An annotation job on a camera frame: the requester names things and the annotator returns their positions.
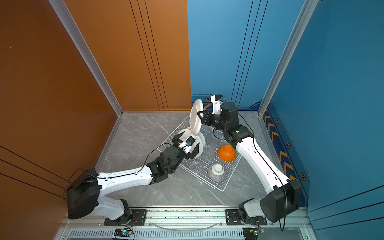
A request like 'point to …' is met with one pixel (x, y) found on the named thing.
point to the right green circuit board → (252, 233)
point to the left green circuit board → (122, 232)
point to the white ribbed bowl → (216, 173)
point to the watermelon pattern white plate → (195, 121)
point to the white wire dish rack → (217, 159)
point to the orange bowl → (226, 153)
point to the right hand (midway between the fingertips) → (196, 113)
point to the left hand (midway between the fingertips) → (190, 136)
